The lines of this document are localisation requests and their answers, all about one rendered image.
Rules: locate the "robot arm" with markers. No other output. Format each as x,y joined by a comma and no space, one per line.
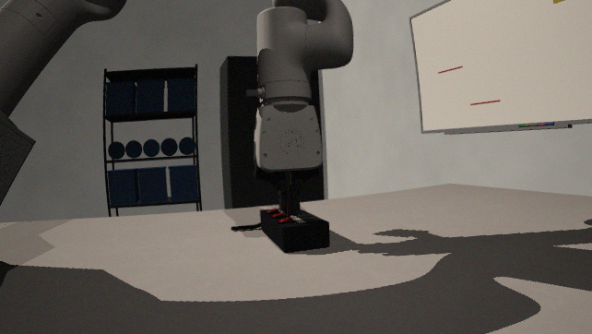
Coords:
288,50

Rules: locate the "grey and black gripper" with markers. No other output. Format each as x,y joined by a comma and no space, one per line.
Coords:
287,138

